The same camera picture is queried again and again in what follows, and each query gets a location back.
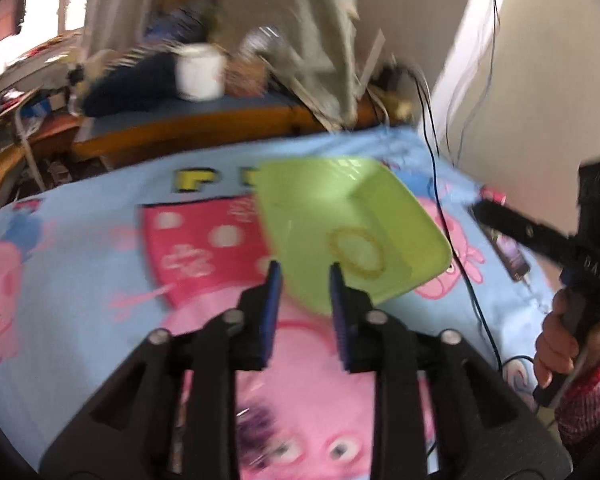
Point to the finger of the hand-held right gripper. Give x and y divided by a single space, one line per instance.
520 232

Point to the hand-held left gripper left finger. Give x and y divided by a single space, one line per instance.
272 305

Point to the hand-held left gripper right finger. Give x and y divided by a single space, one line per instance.
337 310

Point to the green plastic basket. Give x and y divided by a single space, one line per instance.
305 210

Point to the person's right hand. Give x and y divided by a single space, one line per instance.
552 340

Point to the smartphone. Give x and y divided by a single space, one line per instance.
510 257

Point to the printed cartoon blanket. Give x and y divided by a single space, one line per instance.
80 260

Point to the wooden table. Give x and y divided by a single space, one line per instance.
180 130

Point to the brown woven box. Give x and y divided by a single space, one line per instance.
245 80

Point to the white mug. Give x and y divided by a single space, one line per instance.
200 72

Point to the dark blue cloth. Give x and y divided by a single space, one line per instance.
130 85

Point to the crumpled plastic bag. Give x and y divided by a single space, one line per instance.
320 35

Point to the pale curtain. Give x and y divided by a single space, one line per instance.
112 5

